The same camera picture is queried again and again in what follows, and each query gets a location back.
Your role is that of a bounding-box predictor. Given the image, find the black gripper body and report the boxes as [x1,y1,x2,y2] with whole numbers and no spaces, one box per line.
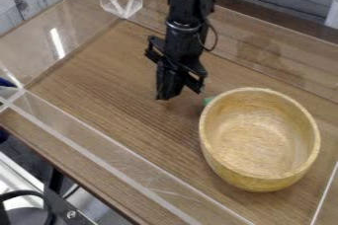
[145,22,206,94]

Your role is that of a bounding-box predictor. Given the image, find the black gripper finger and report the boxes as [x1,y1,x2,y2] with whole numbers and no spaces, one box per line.
[165,69,186,100]
[156,62,174,101]

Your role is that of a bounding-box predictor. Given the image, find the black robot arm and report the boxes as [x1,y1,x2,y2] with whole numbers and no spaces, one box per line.
[145,0,215,101]

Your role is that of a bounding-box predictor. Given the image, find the green block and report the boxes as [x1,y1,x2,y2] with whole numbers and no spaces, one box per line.
[201,97,215,107]

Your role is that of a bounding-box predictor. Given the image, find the light wooden bowl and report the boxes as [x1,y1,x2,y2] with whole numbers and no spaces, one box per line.
[197,87,320,192]

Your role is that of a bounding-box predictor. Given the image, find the blue object behind acrylic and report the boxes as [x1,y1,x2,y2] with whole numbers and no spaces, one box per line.
[0,77,17,88]

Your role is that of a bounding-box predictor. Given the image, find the clear acrylic corner bracket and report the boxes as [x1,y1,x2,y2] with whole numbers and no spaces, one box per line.
[98,0,142,19]

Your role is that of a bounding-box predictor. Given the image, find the clear acrylic enclosure wall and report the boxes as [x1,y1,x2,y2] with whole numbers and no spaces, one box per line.
[0,0,338,225]

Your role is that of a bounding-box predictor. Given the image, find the black metal table bracket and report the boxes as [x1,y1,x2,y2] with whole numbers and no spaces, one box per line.
[44,169,97,225]

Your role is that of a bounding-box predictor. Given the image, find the black cable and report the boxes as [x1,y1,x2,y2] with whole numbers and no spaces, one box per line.
[0,189,56,225]

